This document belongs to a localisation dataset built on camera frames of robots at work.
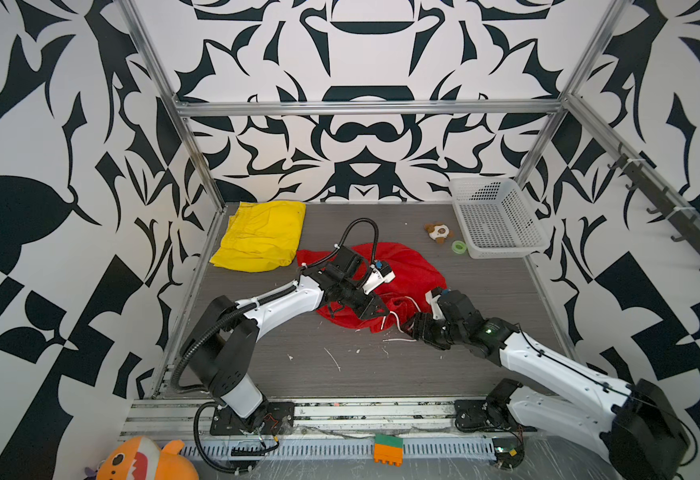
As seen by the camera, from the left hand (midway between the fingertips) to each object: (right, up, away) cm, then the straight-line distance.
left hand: (388, 305), depth 80 cm
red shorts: (+6, +5, +17) cm, 19 cm away
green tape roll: (+28, +14, +27) cm, 42 cm away
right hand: (+5, -6, 0) cm, 8 cm away
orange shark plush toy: (-54, -28, -17) cm, 63 cm away
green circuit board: (+27, -32, -9) cm, 43 cm away
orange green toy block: (-1, -31, -10) cm, 33 cm away
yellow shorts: (-42, +18, +28) cm, 53 cm away
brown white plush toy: (+22, +19, +28) cm, 40 cm away
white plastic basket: (+46, +24, +35) cm, 63 cm away
